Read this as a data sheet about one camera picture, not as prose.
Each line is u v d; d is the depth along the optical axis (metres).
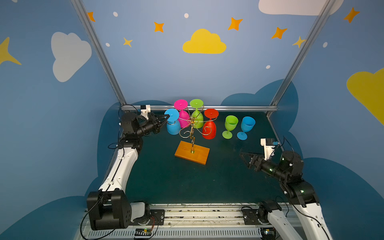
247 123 0.97
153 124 0.66
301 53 0.86
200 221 0.74
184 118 0.75
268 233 0.73
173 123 0.73
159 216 0.75
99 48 0.83
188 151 0.98
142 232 0.73
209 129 0.80
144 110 0.70
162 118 0.71
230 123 0.96
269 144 0.60
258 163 0.58
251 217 0.75
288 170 0.50
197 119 0.76
